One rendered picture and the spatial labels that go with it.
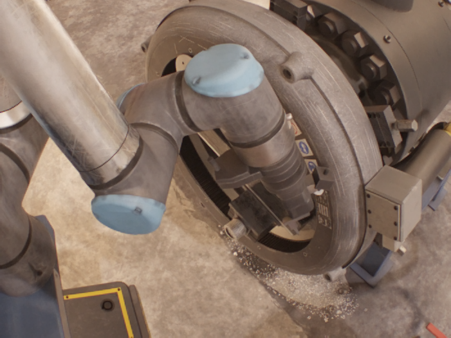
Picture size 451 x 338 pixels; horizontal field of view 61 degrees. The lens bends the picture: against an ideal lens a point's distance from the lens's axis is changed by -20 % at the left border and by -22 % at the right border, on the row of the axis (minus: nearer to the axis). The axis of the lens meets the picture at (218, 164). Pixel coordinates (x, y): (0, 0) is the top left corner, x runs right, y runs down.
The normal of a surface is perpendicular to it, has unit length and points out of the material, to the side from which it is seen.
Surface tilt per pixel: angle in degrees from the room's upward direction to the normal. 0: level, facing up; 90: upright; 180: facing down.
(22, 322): 0
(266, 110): 70
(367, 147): 51
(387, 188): 23
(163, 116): 31
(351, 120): 42
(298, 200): 65
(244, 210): 13
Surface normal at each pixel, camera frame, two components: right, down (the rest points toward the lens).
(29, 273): 0.67, 0.27
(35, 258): 0.87, 0.02
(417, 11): 0.22, -0.35
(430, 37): 0.40, -0.11
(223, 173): -0.44, -0.61
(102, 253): -0.04, -0.63
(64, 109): 0.40, 0.55
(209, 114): -0.22, 0.66
